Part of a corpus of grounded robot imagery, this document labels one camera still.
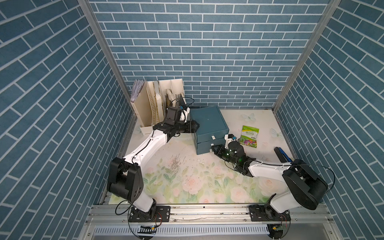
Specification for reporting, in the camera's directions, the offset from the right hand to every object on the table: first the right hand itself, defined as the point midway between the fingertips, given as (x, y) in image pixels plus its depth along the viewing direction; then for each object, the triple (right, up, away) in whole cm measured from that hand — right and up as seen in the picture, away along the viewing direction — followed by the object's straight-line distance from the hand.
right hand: (211, 147), depth 86 cm
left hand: (-8, +13, -2) cm, 15 cm away
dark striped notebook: (-21, +32, +23) cm, 45 cm away
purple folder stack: (-46, +37, +6) cm, 59 cm away
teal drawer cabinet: (0, +11, -4) cm, 11 cm away
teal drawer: (-3, -1, +3) cm, 4 cm away
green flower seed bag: (+28, +5, +19) cm, 34 cm away
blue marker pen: (+47, -6, +8) cm, 48 cm away
